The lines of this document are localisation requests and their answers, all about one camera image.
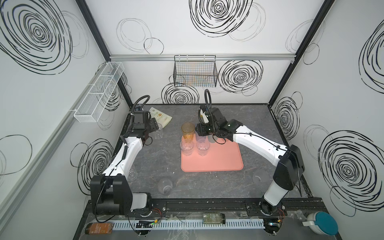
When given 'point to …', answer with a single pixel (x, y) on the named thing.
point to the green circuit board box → (214, 218)
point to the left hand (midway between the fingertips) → (150, 122)
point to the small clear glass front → (132, 175)
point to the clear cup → (165, 186)
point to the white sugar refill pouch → (161, 118)
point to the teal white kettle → (321, 222)
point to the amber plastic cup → (188, 129)
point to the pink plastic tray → (223, 155)
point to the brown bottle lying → (98, 228)
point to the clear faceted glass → (187, 146)
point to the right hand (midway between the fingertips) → (198, 127)
